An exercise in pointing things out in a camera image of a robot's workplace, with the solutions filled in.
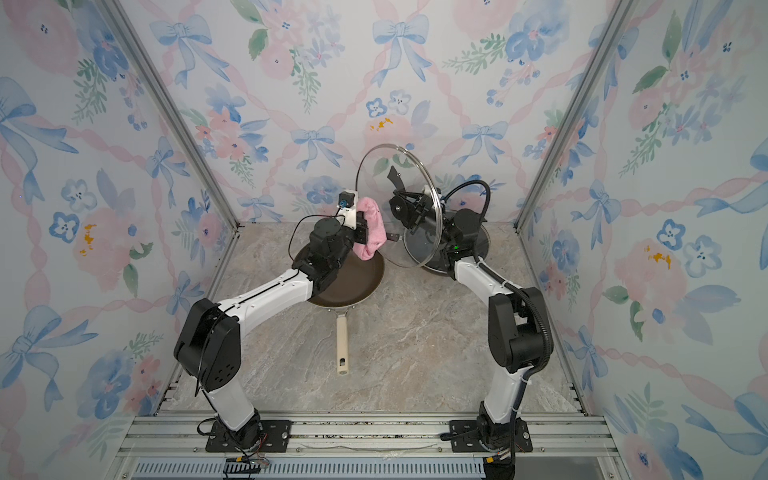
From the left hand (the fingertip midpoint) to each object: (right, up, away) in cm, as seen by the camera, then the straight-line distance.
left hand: (362, 201), depth 80 cm
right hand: (+8, -1, -8) cm, 11 cm away
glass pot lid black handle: (+1, +12, +28) cm, 31 cm away
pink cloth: (+4, -8, -2) cm, 9 cm away
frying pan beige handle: (-5, -38, -2) cm, 38 cm away
